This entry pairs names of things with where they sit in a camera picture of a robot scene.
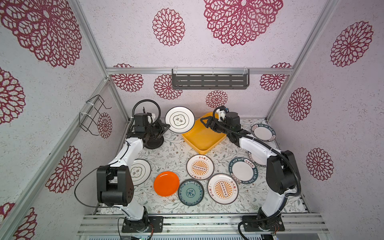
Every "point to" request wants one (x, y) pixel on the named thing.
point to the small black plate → (153, 143)
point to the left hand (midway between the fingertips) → (169, 127)
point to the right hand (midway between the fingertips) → (204, 118)
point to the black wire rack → (88, 121)
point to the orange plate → (166, 183)
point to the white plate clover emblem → (181, 119)
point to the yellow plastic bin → (201, 138)
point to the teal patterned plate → (191, 192)
